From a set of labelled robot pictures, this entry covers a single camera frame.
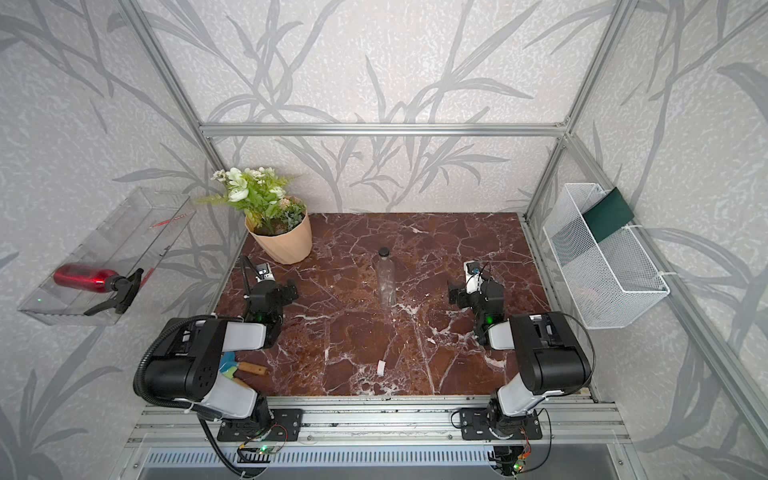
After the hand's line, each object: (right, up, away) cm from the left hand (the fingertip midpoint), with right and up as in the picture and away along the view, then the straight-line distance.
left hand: (274, 280), depth 94 cm
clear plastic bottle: (+36, 0, +6) cm, 36 cm away
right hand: (+61, +1, +1) cm, 61 cm away
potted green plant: (-2, +19, +8) cm, 20 cm away
